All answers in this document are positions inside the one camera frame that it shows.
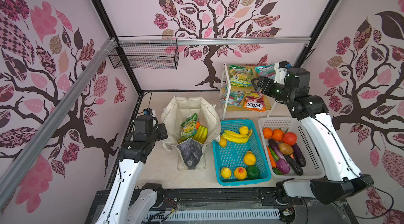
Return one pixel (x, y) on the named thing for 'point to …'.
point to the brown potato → (285, 149)
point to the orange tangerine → (197, 124)
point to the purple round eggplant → (283, 166)
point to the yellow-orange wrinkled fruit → (222, 142)
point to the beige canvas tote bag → (191, 154)
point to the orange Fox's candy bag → (254, 101)
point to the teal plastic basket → (239, 155)
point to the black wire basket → (146, 52)
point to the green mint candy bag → (233, 98)
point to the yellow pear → (225, 173)
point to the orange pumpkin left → (267, 133)
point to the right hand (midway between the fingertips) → (260, 80)
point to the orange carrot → (271, 158)
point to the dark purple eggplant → (275, 146)
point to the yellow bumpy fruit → (249, 158)
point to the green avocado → (253, 172)
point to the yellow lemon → (243, 130)
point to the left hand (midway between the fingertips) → (163, 129)
